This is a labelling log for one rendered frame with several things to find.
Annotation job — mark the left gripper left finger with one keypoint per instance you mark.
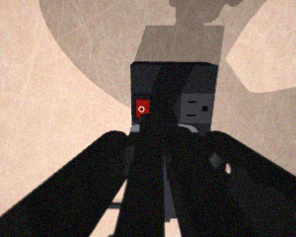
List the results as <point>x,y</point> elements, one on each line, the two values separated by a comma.
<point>73,200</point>

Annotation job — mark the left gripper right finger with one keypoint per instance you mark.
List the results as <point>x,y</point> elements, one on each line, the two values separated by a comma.
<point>262,197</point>

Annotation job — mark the black power strip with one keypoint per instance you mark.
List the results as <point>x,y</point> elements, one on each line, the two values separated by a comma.
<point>190,87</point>

